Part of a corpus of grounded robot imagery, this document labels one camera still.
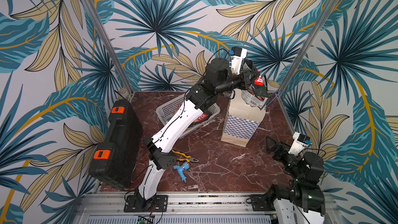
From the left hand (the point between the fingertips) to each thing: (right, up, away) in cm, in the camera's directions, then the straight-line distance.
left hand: (261, 76), depth 56 cm
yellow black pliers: (-29, -40, +31) cm, 58 cm away
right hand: (+11, -26, +13) cm, 31 cm away
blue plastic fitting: (-33, -45, +25) cm, 61 cm away
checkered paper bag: (-3, -18, +17) cm, 25 cm away
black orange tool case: (-57, -34, +7) cm, 67 cm away
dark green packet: (-21, -17, +36) cm, 45 cm away
